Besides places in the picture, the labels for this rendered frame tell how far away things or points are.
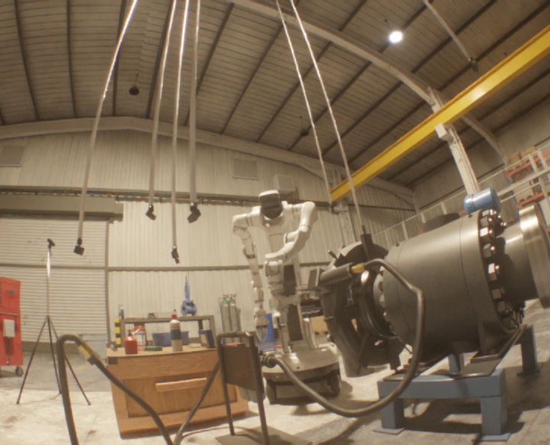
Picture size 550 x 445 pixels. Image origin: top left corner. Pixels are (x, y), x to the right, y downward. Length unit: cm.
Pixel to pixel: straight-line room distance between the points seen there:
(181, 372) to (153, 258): 825
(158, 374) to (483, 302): 160
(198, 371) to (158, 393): 27
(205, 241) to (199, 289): 166
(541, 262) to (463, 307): 36
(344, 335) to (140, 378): 112
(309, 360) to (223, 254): 858
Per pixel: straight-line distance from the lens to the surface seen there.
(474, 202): 169
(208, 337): 185
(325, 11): 905
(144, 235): 1010
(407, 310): 137
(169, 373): 177
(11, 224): 1098
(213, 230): 1054
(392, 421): 142
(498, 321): 128
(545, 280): 124
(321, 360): 204
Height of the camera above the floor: 59
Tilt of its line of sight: 19 degrees up
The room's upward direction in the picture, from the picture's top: 8 degrees counter-clockwise
